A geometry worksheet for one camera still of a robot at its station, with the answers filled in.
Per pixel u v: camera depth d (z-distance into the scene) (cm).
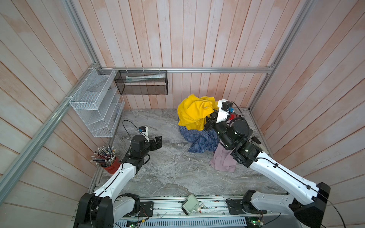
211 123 54
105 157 73
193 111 58
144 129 73
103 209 40
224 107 50
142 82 105
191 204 71
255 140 95
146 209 73
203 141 93
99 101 73
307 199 39
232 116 115
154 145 75
